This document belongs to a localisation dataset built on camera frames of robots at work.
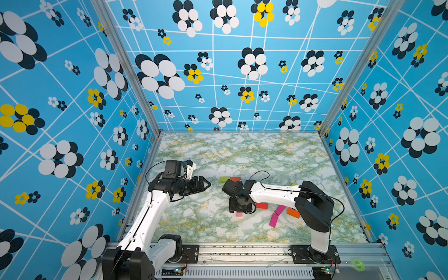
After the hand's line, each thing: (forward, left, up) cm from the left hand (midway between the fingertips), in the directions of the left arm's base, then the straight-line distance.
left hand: (206, 184), depth 79 cm
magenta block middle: (-7, -35, -13) cm, 38 cm away
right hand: (-6, -14, -15) cm, 21 cm away
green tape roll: (-29, -64, -14) cm, 71 cm away
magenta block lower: (-11, -32, -15) cm, 37 cm away
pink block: (-9, -16, -14) cm, 23 cm away
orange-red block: (+12, -14, -16) cm, 24 cm away
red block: (-4, -27, -14) cm, 31 cm away
